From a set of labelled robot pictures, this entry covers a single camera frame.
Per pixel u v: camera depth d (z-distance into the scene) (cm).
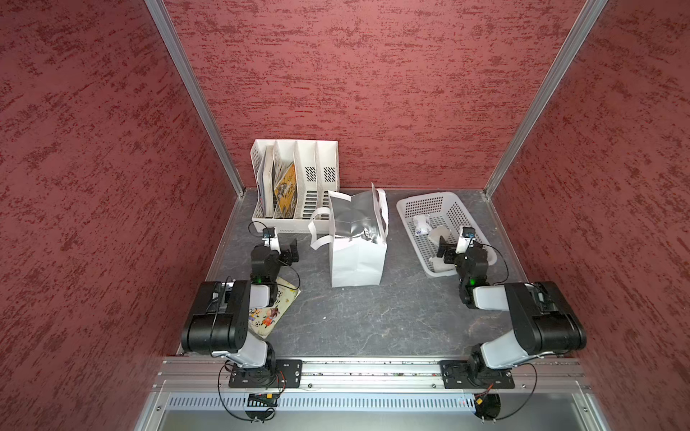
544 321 46
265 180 95
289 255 85
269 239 79
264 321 83
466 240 79
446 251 84
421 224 106
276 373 73
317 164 109
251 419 68
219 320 45
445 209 110
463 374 74
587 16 71
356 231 103
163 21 72
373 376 76
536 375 68
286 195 98
